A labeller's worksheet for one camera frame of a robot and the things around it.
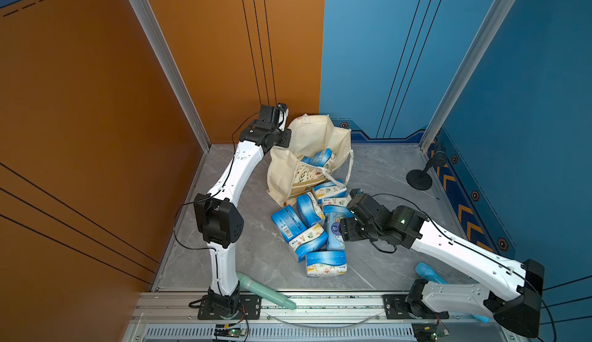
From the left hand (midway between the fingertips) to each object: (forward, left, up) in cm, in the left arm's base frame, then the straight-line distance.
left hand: (286, 130), depth 88 cm
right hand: (-35, -21, -11) cm, 42 cm away
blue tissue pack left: (-29, -2, -20) cm, 36 cm away
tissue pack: (-4, -14, -14) cm, 20 cm away
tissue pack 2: (-15, -17, -18) cm, 29 cm away
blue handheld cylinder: (-45, -49, -23) cm, 71 cm away
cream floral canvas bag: (-15, -1, -11) cm, 19 cm away
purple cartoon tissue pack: (-26, -18, -18) cm, 36 cm away
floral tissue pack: (-36, -11, -18) cm, 42 cm away
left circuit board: (-61, +15, -28) cm, 69 cm away
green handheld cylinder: (-50, +8, -26) cm, 56 cm away
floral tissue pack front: (-44, -14, -18) cm, 49 cm away
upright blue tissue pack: (-24, -9, -19) cm, 32 cm away
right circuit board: (-61, -46, -27) cm, 81 cm away
